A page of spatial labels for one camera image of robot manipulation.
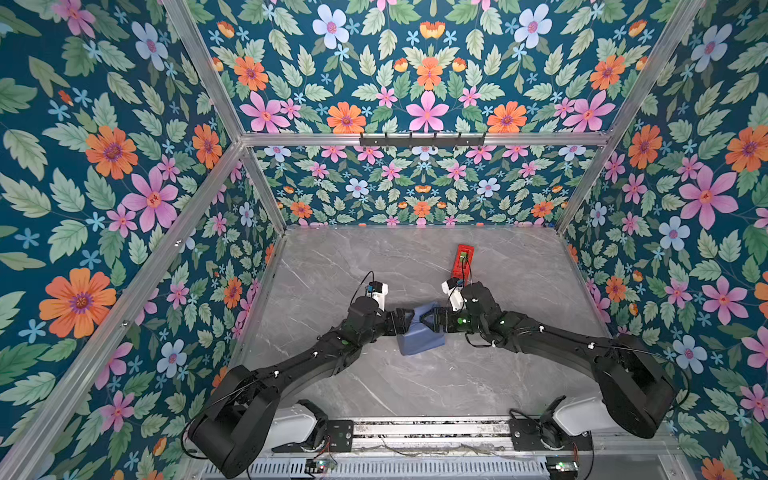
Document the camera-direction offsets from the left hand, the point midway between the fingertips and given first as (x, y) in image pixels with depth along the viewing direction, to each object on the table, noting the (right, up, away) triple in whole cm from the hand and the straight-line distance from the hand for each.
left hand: (409, 309), depth 82 cm
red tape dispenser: (+19, +12, +22) cm, 32 cm away
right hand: (+6, -2, +2) cm, 6 cm away
